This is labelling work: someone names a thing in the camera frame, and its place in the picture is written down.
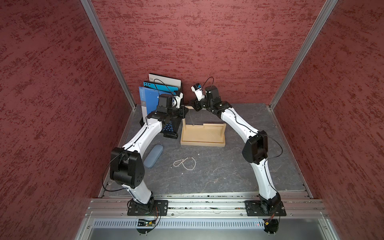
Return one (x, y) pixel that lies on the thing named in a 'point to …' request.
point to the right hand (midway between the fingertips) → (191, 102)
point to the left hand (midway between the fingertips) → (186, 111)
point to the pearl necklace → (189, 163)
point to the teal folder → (161, 87)
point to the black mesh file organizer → (170, 127)
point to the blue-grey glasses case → (153, 156)
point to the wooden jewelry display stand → (203, 134)
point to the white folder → (164, 80)
